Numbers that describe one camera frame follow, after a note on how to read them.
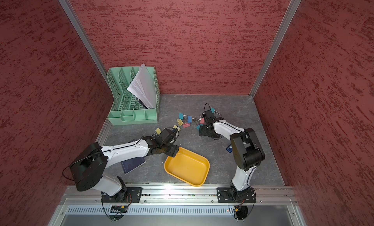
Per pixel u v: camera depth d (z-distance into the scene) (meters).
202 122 1.03
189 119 1.03
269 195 0.76
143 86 0.95
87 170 0.44
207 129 0.71
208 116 0.78
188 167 0.83
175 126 1.00
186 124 1.01
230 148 0.88
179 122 1.02
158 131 0.98
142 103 0.97
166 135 0.68
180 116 1.06
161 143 0.67
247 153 0.49
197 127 1.00
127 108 1.11
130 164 0.83
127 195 0.73
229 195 0.67
